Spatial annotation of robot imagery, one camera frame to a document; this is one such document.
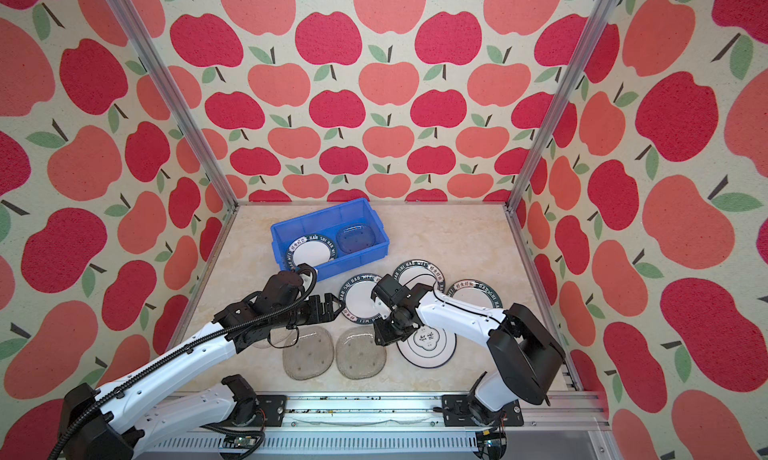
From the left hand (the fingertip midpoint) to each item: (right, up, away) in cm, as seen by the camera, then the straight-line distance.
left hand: (339, 310), depth 76 cm
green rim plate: (-14, +14, +31) cm, 37 cm away
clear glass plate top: (+1, +18, +33) cm, 37 cm away
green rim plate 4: (+42, +1, +20) cm, 46 cm away
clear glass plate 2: (+4, -15, +8) cm, 17 cm away
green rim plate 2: (+22, +7, +25) cm, 34 cm away
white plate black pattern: (+24, -13, +9) cm, 29 cm away
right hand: (+12, -9, +7) cm, 17 cm away
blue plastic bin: (-9, +24, +34) cm, 43 cm away
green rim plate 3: (+3, 0, +21) cm, 21 cm away
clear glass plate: (-9, -15, +7) cm, 18 cm away
